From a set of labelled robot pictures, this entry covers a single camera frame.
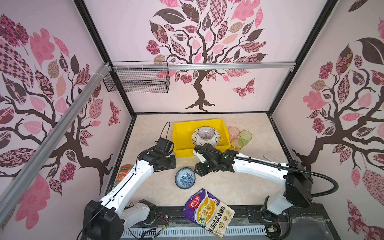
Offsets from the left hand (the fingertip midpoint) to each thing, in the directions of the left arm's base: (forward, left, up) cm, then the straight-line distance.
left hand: (172, 166), depth 79 cm
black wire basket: (+51, +24, +22) cm, 61 cm away
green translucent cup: (+25, -48, -6) cm, 54 cm away
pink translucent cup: (+28, -40, -7) cm, 49 cm away
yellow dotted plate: (+21, -15, -7) cm, 27 cm away
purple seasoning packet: (-20, -18, -9) cm, 28 cm away
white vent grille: (-29, -13, -11) cm, 34 cm away
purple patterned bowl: (+27, -20, -5) cm, 34 cm away
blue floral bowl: (-4, -7, -8) cm, 11 cm away
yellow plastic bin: (+28, -3, -10) cm, 29 cm away
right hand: (-1, -13, +1) cm, 13 cm away
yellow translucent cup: (+19, -40, -8) cm, 45 cm away
